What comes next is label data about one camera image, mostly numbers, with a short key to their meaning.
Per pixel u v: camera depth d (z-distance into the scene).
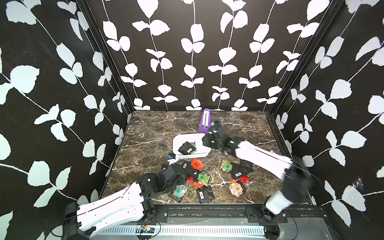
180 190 0.82
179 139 1.01
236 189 0.82
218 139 0.63
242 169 0.88
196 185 0.82
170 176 0.54
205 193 0.80
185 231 0.70
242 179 0.86
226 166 0.90
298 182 0.46
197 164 0.91
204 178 0.86
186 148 0.98
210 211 0.75
